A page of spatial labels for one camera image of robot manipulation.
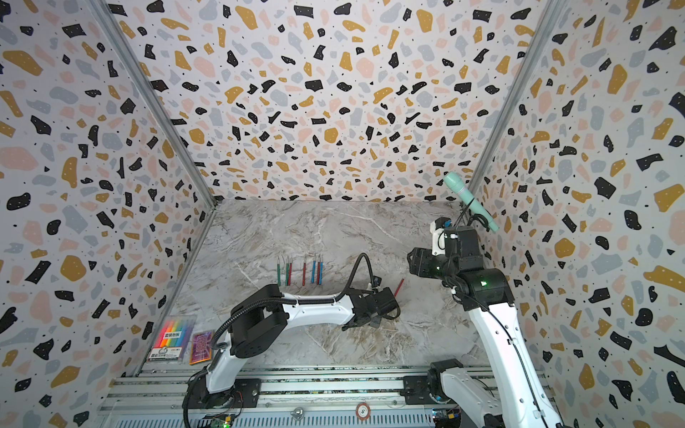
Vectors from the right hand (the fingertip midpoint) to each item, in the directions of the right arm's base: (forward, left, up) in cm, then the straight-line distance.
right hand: (422, 256), depth 71 cm
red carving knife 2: (+9, +38, -26) cm, 47 cm away
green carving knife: (+9, +47, -26) cm, 55 cm away
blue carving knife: (+11, +35, -27) cm, 46 cm away
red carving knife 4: (+6, +3, -28) cm, 29 cm away
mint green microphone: (+22, -12, +7) cm, 26 cm away
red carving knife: (+9, +43, -26) cm, 51 cm away
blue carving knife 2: (+12, +32, -27) cm, 43 cm away
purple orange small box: (-17, +64, -24) cm, 71 cm away
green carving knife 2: (+13, +45, -26) cm, 54 cm away
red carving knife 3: (+10, +33, -26) cm, 43 cm away
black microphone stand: (+16, -20, -1) cm, 26 cm away
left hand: (-5, +10, -27) cm, 29 cm away
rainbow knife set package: (-15, +74, -24) cm, 79 cm away
